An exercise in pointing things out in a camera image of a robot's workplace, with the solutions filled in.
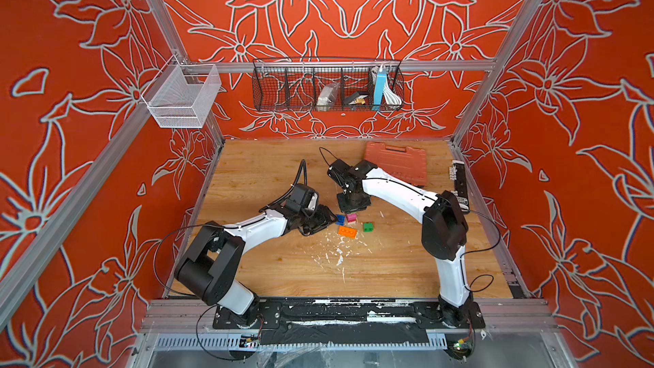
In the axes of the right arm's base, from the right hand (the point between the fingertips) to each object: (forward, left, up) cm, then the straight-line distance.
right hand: (343, 210), depth 87 cm
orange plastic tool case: (+27, -29, -5) cm, 40 cm away
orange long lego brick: (-5, -2, -8) cm, 9 cm away
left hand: (-3, +3, -1) cm, 5 cm away
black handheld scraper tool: (+23, -50, -8) cm, 55 cm away
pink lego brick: (-1, -3, -4) cm, 5 cm away
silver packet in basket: (+34, +7, +24) cm, 42 cm away
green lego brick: (-3, -9, -6) cm, 12 cm away
